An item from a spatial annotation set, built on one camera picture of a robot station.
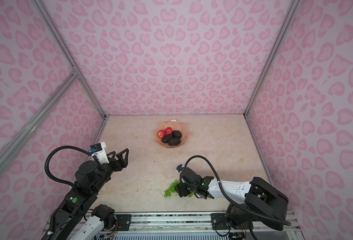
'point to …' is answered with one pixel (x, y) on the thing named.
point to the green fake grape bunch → (172, 189)
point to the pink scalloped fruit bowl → (173, 124)
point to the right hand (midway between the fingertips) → (180, 186)
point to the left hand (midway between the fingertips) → (122, 149)
